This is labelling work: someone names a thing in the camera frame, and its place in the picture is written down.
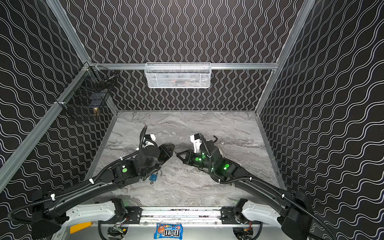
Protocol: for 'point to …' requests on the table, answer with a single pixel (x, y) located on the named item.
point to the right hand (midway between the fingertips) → (176, 155)
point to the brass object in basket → (95, 110)
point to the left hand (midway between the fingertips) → (178, 147)
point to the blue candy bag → (169, 230)
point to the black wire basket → (89, 89)
